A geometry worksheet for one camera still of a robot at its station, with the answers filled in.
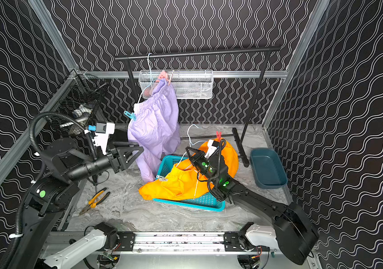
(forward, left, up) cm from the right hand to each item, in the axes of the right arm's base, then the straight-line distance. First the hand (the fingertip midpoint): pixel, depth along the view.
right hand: (185, 147), depth 73 cm
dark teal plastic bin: (+9, -49, -33) cm, 60 cm away
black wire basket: (+36, +65, 0) cm, 74 cm away
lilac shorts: (+4, +12, +9) cm, 15 cm away
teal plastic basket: (+4, +12, -19) cm, 23 cm away
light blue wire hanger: (+1, -2, +1) cm, 3 cm away
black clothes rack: (+11, -34, -27) cm, 45 cm away
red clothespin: (+13, -17, -6) cm, 22 cm away
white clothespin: (-12, +10, -7) cm, 17 cm away
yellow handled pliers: (-15, +47, -28) cm, 57 cm away
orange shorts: (-10, +1, -13) cm, 17 cm away
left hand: (-13, +13, +17) cm, 25 cm away
